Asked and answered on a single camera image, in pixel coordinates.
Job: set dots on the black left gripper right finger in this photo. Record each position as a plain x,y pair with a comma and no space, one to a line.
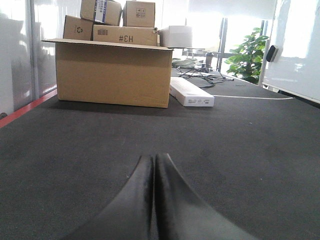
175,200

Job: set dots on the dark grey belt conveyor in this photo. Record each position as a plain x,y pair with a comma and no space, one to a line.
75,140

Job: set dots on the cardboard box with recycling mark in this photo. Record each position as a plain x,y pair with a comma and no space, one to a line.
77,28

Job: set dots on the white cardboard box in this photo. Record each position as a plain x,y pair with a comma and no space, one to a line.
175,36

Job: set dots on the black whiteboard eraser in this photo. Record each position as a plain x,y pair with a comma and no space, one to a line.
272,53

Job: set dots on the cardboard box with blue label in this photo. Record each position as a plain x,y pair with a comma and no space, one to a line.
113,12

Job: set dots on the pale green bag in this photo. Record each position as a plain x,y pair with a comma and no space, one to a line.
185,63

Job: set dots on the large open cardboard box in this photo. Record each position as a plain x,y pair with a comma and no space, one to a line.
112,80

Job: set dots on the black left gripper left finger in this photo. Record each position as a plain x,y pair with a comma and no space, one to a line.
135,200

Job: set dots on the small cardboard box handling marks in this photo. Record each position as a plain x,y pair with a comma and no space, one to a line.
132,15

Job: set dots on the long white carton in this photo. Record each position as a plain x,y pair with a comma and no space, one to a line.
190,92

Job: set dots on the leafy green plant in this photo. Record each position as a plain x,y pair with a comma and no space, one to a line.
247,60

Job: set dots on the whiteboard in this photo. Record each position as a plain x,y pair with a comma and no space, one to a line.
295,62

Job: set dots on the flat cardboard box with barcode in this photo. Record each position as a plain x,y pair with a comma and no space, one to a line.
142,37

